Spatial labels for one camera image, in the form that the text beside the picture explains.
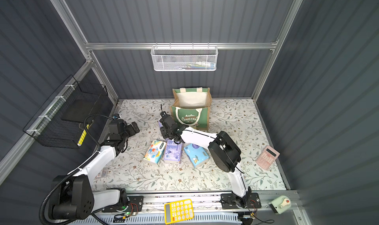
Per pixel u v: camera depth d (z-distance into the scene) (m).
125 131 0.72
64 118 0.71
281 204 0.67
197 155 0.85
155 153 0.85
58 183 0.40
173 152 0.86
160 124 0.72
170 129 0.69
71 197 0.41
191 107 1.05
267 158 0.87
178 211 0.71
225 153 0.55
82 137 0.67
